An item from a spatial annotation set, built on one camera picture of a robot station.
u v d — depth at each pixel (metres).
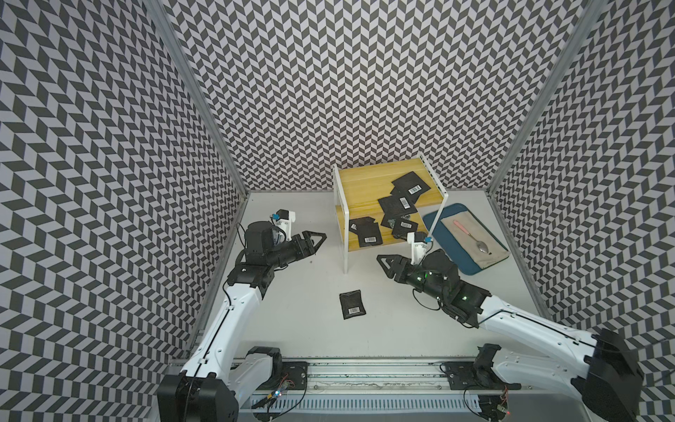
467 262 0.97
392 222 0.87
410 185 0.73
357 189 0.74
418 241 0.68
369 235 0.85
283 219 0.70
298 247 0.66
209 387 0.39
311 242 0.68
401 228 0.87
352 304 0.87
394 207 0.70
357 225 0.87
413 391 0.71
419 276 0.63
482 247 0.99
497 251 0.99
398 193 0.74
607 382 0.38
